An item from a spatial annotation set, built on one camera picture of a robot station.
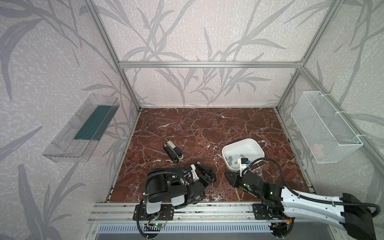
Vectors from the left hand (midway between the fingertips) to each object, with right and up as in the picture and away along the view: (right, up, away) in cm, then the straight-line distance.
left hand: (215, 169), depth 83 cm
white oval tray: (+23, +9, +14) cm, 28 cm away
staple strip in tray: (+10, +4, +10) cm, 15 cm away
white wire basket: (+46, +20, -21) cm, 54 cm away
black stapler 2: (-5, -1, -6) cm, 8 cm away
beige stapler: (-24, +8, +10) cm, 27 cm away
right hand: (+4, +1, -4) cm, 6 cm away
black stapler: (-27, +6, +8) cm, 29 cm away
